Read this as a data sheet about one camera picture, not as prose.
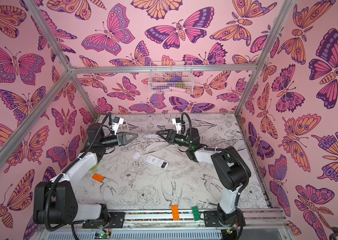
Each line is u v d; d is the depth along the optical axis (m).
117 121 0.73
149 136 0.79
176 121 0.79
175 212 0.75
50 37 0.78
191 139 0.68
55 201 0.42
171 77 0.97
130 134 0.75
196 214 0.74
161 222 0.73
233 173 0.49
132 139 0.76
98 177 0.88
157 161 0.93
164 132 0.76
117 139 0.69
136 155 0.97
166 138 0.74
